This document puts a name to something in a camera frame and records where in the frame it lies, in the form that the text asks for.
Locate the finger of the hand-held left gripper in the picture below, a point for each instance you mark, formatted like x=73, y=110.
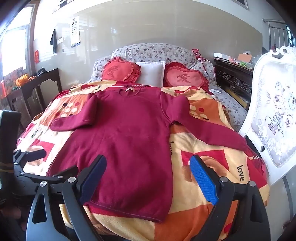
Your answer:
x=62, y=173
x=34, y=154

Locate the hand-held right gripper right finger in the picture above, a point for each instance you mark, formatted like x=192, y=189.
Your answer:
x=203, y=180

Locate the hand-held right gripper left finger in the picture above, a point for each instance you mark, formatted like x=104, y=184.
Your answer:
x=92, y=180

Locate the dark red knit sweater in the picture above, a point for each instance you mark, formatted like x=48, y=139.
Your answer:
x=129, y=139

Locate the orange red printed blanket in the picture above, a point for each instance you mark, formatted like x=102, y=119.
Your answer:
x=231, y=166

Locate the red printed carton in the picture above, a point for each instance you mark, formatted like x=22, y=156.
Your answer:
x=11, y=80

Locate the orange basket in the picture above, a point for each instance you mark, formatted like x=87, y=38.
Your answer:
x=22, y=80

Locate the dark wooden side table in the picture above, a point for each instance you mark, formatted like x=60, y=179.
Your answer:
x=46, y=81

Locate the floral bed sheet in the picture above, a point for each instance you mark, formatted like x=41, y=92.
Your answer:
x=231, y=109

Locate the window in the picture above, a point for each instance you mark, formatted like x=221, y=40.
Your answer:
x=16, y=41

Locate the dark hanging cloth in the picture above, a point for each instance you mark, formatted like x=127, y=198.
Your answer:
x=54, y=40

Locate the dark carved wooden cabinet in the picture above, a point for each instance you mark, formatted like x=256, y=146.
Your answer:
x=233, y=81

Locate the red heart-shaped pillow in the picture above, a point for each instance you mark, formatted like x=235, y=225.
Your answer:
x=120, y=70
x=185, y=77

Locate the white square pillow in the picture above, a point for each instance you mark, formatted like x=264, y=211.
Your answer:
x=151, y=73

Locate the white flat box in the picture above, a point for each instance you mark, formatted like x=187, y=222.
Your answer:
x=225, y=56

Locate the orange cardboard box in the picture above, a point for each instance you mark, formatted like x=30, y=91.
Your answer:
x=245, y=58

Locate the metal stair railing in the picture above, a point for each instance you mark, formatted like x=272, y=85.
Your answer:
x=279, y=34

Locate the red paper wall decoration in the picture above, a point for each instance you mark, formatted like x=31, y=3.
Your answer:
x=37, y=56

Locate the eye chart wall poster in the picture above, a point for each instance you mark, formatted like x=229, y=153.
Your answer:
x=75, y=31

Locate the framed wall picture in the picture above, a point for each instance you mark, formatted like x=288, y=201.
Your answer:
x=63, y=5
x=245, y=4

